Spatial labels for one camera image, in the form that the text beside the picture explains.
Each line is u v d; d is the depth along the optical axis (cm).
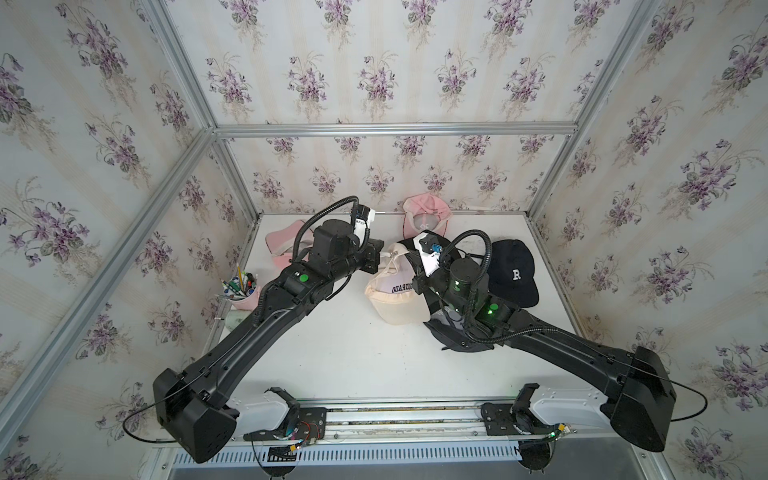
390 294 84
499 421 73
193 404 37
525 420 64
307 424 72
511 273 95
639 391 39
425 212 119
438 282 63
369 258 62
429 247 58
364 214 60
